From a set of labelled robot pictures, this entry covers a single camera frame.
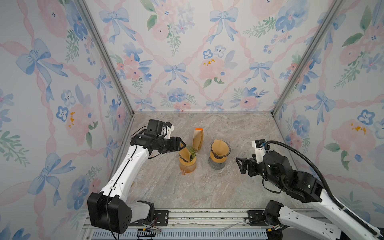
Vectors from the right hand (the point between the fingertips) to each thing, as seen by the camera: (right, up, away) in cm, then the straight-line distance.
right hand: (243, 156), depth 68 cm
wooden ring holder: (-27, -6, +14) cm, 31 cm away
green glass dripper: (-23, 0, +15) cm, 28 cm away
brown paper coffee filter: (-8, +2, +15) cm, 17 cm away
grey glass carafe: (-10, -9, +19) cm, 23 cm away
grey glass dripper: (-9, -3, +15) cm, 17 cm away
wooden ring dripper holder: (-9, -5, +15) cm, 18 cm away
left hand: (-30, +4, +8) cm, 31 cm away
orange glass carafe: (-27, -12, +23) cm, 37 cm away
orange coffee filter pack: (-20, +6, +29) cm, 36 cm away
